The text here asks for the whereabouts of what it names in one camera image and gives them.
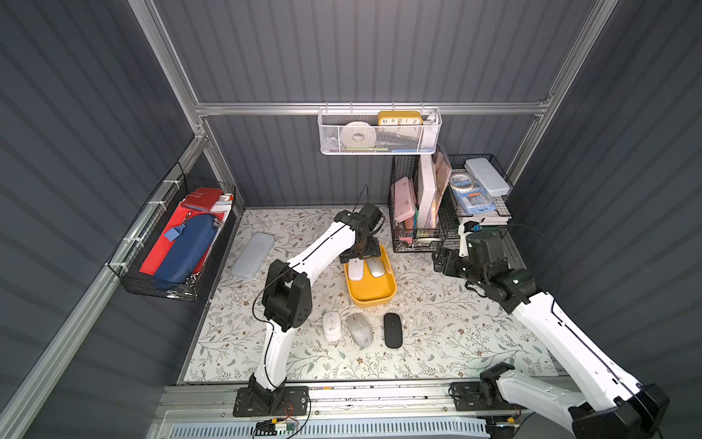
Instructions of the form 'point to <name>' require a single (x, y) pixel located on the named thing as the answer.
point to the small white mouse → (332, 326)
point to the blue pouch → (190, 245)
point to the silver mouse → (377, 267)
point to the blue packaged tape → (473, 198)
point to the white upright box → (429, 190)
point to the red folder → (201, 201)
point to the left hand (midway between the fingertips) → (368, 257)
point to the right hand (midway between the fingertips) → (452, 262)
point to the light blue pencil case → (253, 256)
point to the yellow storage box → (372, 291)
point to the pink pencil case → (404, 202)
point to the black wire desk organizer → (407, 238)
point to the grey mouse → (360, 330)
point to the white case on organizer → (487, 176)
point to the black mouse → (393, 330)
